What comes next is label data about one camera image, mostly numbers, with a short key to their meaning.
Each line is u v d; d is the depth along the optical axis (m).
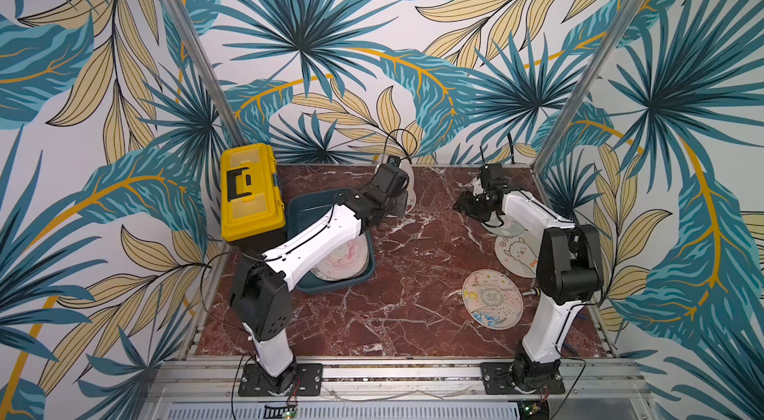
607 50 0.84
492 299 0.88
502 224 0.81
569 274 0.52
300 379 0.73
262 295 0.43
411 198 1.10
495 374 0.75
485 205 0.71
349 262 0.90
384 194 0.61
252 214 0.84
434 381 0.75
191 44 0.82
